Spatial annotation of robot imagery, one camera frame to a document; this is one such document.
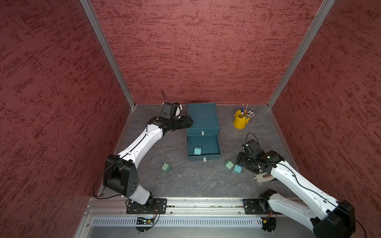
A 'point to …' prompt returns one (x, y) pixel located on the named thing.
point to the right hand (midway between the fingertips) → (241, 165)
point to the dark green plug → (166, 167)
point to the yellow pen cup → (238, 122)
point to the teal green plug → (197, 150)
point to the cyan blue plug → (237, 169)
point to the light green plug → (228, 164)
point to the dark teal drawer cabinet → (204, 115)
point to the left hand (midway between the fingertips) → (187, 125)
